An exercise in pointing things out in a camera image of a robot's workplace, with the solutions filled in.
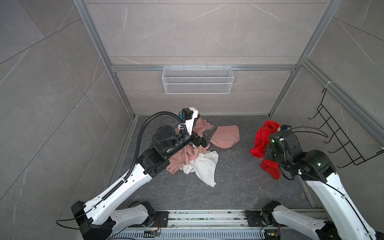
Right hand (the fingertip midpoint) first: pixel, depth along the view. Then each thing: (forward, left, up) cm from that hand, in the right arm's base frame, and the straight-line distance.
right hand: (269, 146), depth 66 cm
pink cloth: (+26, +13, -27) cm, 40 cm away
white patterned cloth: (+3, +28, -24) cm, 37 cm away
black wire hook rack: (-8, -31, +3) cm, 32 cm away
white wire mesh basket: (+54, +31, 0) cm, 62 cm away
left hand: (+4, +28, +15) cm, 32 cm away
